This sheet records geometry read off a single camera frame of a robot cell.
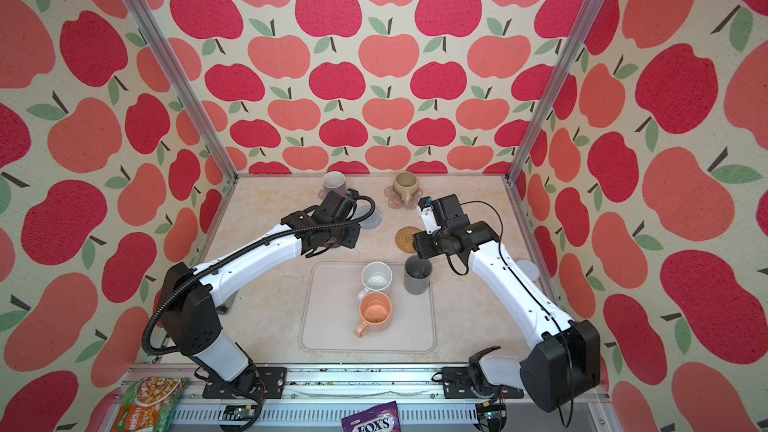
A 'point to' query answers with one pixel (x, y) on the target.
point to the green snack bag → (148, 404)
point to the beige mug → (405, 184)
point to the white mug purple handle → (332, 181)
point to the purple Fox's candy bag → (383, 417)
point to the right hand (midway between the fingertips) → (431, 239)
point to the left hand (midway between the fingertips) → (360, 232)
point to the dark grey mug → (417, 273)
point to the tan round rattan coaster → (404, 238)
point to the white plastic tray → (329, 312)
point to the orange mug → (375, 313)
